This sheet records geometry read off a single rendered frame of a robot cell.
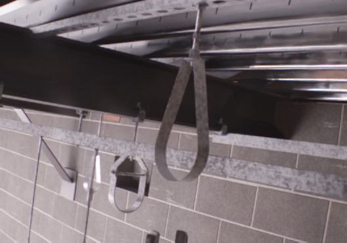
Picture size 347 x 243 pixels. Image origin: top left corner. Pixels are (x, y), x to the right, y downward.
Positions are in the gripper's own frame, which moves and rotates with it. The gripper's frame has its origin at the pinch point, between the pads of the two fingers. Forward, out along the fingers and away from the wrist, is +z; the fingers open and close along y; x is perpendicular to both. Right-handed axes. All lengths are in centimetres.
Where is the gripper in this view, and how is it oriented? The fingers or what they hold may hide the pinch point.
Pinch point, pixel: (167, 239)
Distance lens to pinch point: 84.0
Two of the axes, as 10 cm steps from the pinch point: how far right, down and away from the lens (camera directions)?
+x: -6.2, -0.5, 7.8
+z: 1.5, -9.9, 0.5
